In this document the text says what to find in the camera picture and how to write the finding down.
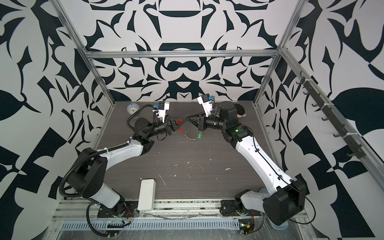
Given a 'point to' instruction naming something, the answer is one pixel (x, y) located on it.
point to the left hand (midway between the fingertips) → (188, 116)
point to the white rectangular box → (147, 198)
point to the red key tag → (178, 121)
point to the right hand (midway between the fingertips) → (188, 117)
